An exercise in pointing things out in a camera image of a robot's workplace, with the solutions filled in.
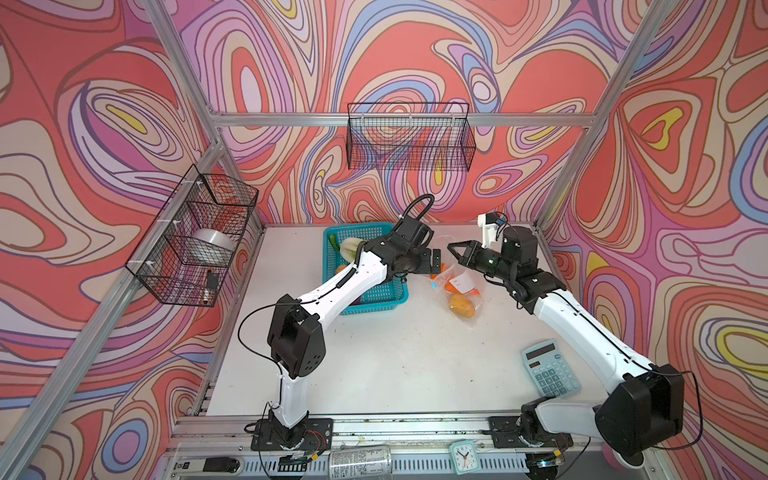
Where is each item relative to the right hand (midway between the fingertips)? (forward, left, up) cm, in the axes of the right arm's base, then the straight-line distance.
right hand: (449, 252), depth 77 cm
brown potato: (-4, -6, -21) cm, 22 cm away
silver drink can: (-43, +22, -20) cm, 52 cm away
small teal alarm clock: (-43, 0, -25) cm, 49 cm away
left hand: (+2, +4, -6) cm, 8 cm away
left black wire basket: (-1, +66, +5) cm, 66 cm away
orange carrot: (-2, -2, -14) cm, 14 cm away
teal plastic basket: (+4, +16, -26) cm, 31 cm away
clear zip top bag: (-2, -4, -13) cm, 14 cm away
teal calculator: (-23, -29, -25) cm, 45 cm away
